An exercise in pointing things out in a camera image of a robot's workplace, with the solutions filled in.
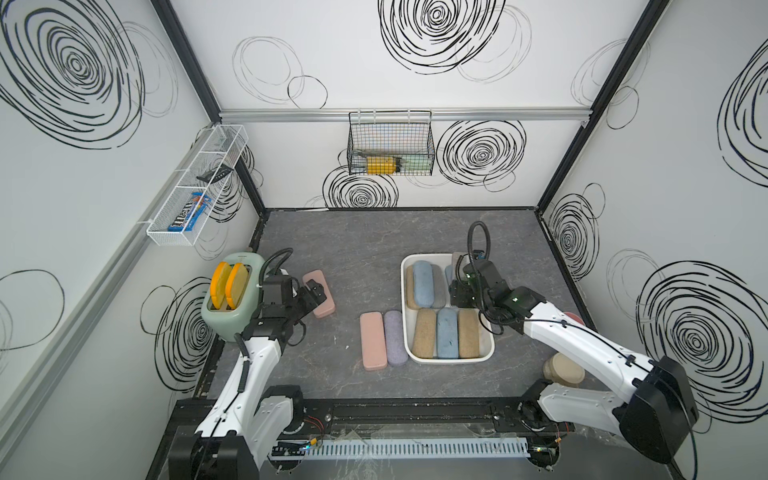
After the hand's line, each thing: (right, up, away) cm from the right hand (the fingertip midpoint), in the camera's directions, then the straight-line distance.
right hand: (461, 288), depth 82 cm
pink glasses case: (-40, -8, +9) cm, 41 cm away
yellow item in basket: (-23, +36, +5) cm, 42 cm away
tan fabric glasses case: (-14, -2, +10) cm, 17 cm away
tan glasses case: (+2, -13, +2) cm, 14 cm away
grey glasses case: (-4, -1, +11) cm, 12 cm away
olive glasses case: (-10, -14, +2) cm, 17 cm away
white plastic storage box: (+7, -13, +1) cm, 15 cm away
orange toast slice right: (-58, +3, -9) cm, 59 cm away
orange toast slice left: (-63, +3, -8) cm, 63 cm away
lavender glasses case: (-18, -17, -2) cm, 25 cm away
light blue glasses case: (-3, -12, +4) cm, 13 cm away
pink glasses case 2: (-24, -16, +2) cm, 30 cm away
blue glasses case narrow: (-10, 0, +9) cm, 13 cm away
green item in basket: (-12, +36, +5) cm, 38 cm away
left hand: (-42, -2, +2) cm, 42 cm away
